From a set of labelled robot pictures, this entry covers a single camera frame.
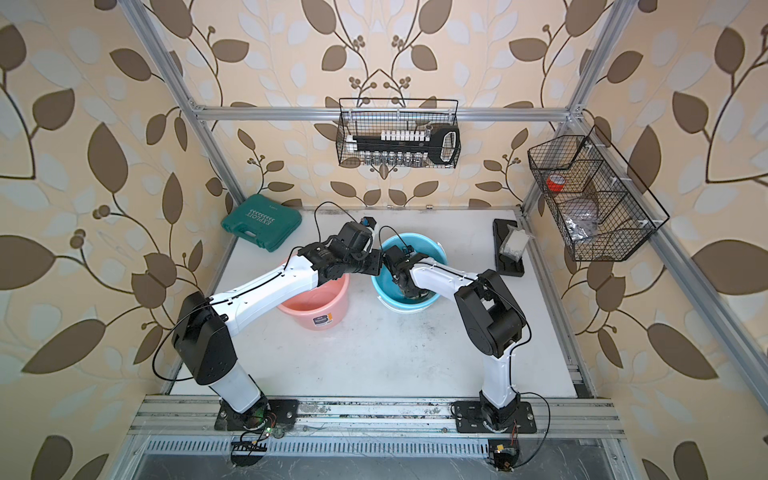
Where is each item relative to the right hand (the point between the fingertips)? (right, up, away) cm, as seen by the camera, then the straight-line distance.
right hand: (427, 282), depth 95 cm
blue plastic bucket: (-12, 0, -15) cm, 19 cm away
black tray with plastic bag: (+28, +5, +6) cm, 29 cm away
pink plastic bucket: (-29, -3, -20) cm, 35 cm away
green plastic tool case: (-59, +21, +16) cm, 65 cm away
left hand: (-15, +9, -13) cm, 21 cm away
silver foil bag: (+35, +18, -23) cm, 46 cm away
